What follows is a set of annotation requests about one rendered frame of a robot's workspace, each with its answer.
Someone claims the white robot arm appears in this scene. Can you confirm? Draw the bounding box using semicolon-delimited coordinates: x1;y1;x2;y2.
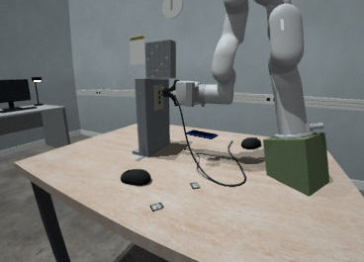
186;0;323;138

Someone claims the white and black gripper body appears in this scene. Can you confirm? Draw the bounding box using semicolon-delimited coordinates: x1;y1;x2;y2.
176;81;201;106

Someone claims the beige wall plate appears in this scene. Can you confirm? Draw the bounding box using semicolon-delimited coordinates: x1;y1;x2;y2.
154;85;163;111

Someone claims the black computer mouse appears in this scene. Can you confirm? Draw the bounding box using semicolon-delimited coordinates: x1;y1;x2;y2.
121;169;151;186
241;137;261;149

